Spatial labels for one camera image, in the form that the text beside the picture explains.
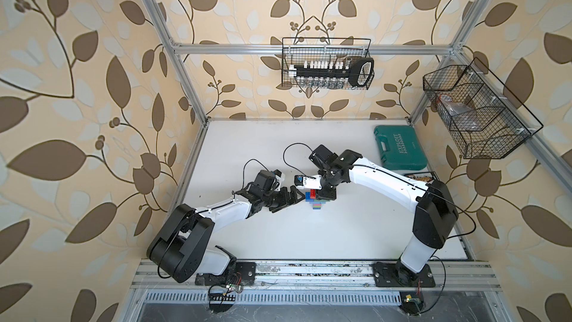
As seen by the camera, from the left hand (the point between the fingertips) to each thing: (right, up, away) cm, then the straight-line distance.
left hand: (299, 200), depth 84 cm
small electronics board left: (-21, -24, -13) cm, 35 cm away
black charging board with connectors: (+55, +7, +12) cm, 56 cm away
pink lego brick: (+7, -2, +2) cm, 8 cm away
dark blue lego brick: (+3, +2, -2) cm, 4 cm away
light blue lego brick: (+7, 0, -1) cm, 7 cm away
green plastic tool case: (+47, +20, +18) cm, 54 cm away
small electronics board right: (+37, -30, -12) cm, 49 cm away
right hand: (+8, +4, 0) cm, 9 cm away
